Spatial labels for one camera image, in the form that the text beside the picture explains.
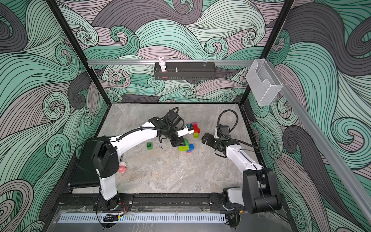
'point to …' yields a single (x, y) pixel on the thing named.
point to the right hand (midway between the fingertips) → (206, 140)
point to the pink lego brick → (194, 123)
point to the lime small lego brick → (195, 135)
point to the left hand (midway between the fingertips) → (183, 139)
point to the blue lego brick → (191, 146)
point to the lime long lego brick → (183, 148)
